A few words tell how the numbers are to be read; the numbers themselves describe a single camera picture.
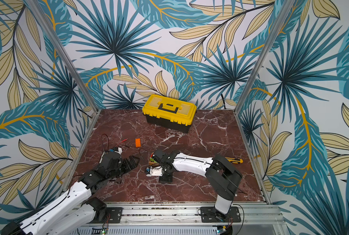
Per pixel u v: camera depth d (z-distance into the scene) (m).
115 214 0.74
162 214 0.75
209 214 0.73
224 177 0.46
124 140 1.01
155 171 0.74
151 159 0.92
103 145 1.00
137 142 1.00
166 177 0.74
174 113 0.96
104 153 0.93
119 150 0.75
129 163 0.71
